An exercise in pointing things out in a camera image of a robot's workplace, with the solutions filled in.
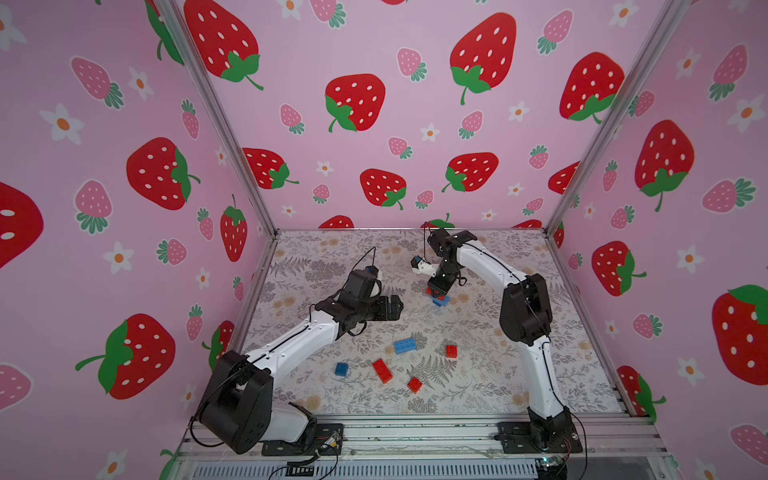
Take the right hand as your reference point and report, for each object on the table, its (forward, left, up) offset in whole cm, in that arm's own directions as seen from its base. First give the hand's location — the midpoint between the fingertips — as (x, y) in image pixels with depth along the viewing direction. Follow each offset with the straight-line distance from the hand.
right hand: (444, 287), depth 98 cm
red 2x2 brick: (-31, +8, -4) cm, 32 cm away
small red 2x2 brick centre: (-20, -2, -4) cm, 21 cm away
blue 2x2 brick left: (-28, +30, -4) cm, 41 cm away
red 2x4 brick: (-4, +5, +2) cm, 7 cm away
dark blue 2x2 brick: (-4, +1, -3) cm, 5 cm away
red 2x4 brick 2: (-28, +18, -3) cm, 33 cm away
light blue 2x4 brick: (-20, +12, -4) cm, 23 cm away
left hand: (-12, +16, +7) cm, 21 cm away
